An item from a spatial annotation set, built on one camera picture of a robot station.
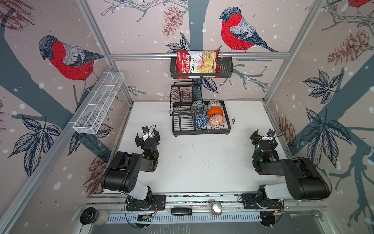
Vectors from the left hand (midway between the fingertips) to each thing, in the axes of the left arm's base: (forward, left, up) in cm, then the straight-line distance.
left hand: (145, 131), depth 88 cm
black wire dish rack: (+16, -29, -4) cm, 34 cm away
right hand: (-3, -73, 0) cm, 73 cm away
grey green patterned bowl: (+28, -35, -9) cm, 46 cm away
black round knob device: (-42, +15, -1) cm, 44 cm away
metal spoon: (-41, -91, -12) cm, 100 cm away
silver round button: (-39, -40, -4) cm, 56 cm away
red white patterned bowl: (+15, -48, -8) cm, 51 cm away
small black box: (-40, -23, -9) cm, 47 cm away
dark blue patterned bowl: (+14, -36, -9) cm, 40 cm away
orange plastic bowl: (+21, -47, -4) cm, 51 cm away
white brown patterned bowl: (+30, -47, -7) cm, 56 cm away
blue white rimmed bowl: (+17, -38, -5) cm, 42 cm away
